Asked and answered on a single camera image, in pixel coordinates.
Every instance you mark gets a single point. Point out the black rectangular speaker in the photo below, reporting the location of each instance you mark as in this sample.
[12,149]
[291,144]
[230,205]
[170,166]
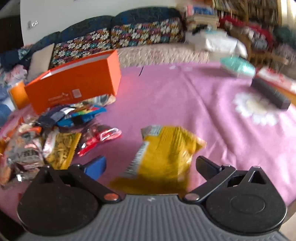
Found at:
[272,94]

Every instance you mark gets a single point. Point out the left floral cushion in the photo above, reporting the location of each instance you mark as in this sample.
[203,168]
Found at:
[91,43]

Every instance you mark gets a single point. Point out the grey brown snack bag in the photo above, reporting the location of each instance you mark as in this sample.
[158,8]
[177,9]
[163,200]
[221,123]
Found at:
[21,155]

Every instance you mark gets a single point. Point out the yellow fries snack bag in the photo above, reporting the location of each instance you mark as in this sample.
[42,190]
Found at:
[59,149]

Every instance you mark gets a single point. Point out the blue cookie pack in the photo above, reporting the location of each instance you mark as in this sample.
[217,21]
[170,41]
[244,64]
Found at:
[66,116]

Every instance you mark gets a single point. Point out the sofa with quilted cover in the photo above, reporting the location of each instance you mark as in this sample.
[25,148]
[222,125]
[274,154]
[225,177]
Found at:
[130,56]

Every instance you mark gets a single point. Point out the wicker chair with clothes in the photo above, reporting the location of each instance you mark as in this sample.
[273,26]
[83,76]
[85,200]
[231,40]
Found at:
[258,42]

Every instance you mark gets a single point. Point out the wooden bookshelf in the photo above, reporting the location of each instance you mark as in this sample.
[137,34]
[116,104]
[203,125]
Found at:
[261,11]

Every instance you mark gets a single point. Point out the yellow red container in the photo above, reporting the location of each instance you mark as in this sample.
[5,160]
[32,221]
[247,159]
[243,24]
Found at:
[282,83]

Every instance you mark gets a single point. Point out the small red snack pack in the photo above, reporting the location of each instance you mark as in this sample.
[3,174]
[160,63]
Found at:
[95,135]

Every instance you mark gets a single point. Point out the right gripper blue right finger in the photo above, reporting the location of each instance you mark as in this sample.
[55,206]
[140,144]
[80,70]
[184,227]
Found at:
[207,168]

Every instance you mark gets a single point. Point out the floral cushion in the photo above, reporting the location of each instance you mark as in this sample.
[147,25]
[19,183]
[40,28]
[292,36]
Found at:
[91,43]
[158,32]

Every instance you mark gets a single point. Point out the beige pillow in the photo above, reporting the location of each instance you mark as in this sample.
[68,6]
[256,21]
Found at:
[40,62]

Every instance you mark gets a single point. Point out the white covered side table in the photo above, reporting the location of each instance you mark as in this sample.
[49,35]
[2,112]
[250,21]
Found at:
[217,43]

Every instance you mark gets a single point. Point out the orange white cup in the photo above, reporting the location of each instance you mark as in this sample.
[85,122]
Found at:
[18,95]

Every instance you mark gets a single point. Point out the teal tissue pack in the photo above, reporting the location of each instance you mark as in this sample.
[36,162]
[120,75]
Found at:
[238,67]

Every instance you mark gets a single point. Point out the stack of books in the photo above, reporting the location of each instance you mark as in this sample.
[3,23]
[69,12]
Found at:
[196,15]

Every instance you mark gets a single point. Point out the right floral cushion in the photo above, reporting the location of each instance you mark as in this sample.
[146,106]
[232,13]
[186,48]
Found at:
[158,32]

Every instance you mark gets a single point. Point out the pink floral tablecloth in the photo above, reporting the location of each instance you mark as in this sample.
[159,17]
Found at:
[240,127]

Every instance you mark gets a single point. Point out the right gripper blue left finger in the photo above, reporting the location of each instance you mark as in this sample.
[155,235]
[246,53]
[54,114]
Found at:
[96,167]

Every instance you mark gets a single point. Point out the orange cardboard box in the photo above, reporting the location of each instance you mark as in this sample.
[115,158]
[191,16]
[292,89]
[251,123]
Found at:
[76,81]

